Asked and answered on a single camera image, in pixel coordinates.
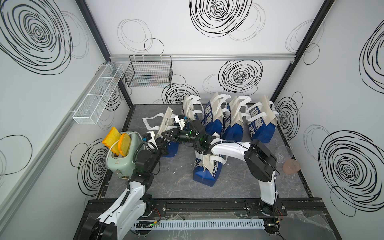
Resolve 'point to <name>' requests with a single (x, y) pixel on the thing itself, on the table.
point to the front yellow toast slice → (124, 144)
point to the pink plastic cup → (291, 166)
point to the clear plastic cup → (283, 153)
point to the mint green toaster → (122, 166)
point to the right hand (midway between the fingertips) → (161, 134)
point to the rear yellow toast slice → (112, 137)
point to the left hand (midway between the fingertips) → (167, 137)
